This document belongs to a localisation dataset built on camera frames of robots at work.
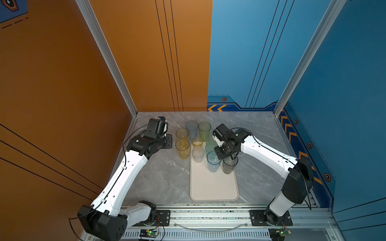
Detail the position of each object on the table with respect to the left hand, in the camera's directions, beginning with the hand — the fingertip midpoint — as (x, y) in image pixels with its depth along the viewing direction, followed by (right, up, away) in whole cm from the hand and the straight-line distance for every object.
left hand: (168, 137), depth 76 cm
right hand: (+26, -10, +6) cm, 29 cm away
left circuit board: (-9, -45, -5) cm, 47 cm away
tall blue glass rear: (+11, +6, +18) cm, 22 cm away
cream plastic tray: (+19, -27, +7) cm, 34 cm away
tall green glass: (+19, +4, +19) cm, 27 cm away
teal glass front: (+22, -6, +13) cm, 27 cm away
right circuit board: (+53, -45, -5) cm, 70 cm away
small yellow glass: (+15, -4, +24) cm, 29 cm away
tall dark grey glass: (+33, -16, +9) cm, 37 cm away
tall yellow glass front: (+6, -6, +8) cm, 12 cm away
